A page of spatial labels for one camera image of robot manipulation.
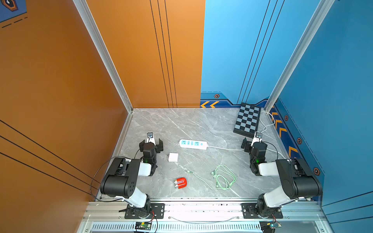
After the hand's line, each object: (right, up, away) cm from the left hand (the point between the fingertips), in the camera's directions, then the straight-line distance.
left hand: (152, 138), depth 94 cm
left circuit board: (+1, -42, -22) cm, 47 cm away
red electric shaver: (+20, -23, -15) cm, 34 cm away
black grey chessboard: (+68, +11, +15) cm, 70 cm away
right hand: (+66, -1, -1) cm, 66 cm away
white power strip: (+27, -4, +3) cm, 27 cm away
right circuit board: (+64, -41, -23) cm, 79 cm away
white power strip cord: (+78, +4, +11) cm, 78 cm away
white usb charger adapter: (+14, -12, -4) cm, 19 cm away
